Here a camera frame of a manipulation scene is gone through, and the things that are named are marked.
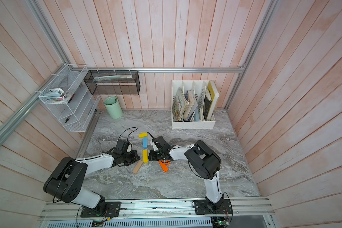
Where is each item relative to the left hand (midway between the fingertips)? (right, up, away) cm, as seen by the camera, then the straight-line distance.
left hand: (140, 159), depth 92 cm
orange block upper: (+19, -2, -3) cm, 19 cm away
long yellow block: (+3, +2, +1) cm, 4 cm away
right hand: (+5, +1, +1) cm, 5 cm away
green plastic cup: (-24, +37, +12) cm, 46 cm away
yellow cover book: (+49, +43, +1) cm, 66 cm away
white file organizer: (+36, +38, +8) cm, 53 cm away
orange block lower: (+15, -3, -4) cm, 16 cm away
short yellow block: (0, +15, +12) cm, 19 cm away
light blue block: (+2, +10, +7) cm, 13 cm away
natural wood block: (-1, -4, -4) cm, 6 cm away
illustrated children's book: (+27, +38, +9) cm, 48 cm away
